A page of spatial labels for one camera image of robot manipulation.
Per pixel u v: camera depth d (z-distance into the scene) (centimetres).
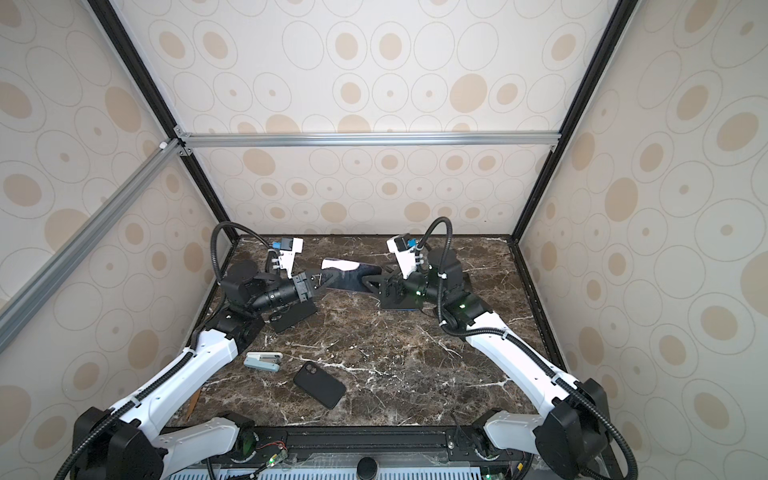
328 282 67
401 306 97
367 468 62
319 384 84
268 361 86
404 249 61
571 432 39
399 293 65
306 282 63
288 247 64
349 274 69
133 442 38
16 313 51
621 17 69
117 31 70
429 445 75
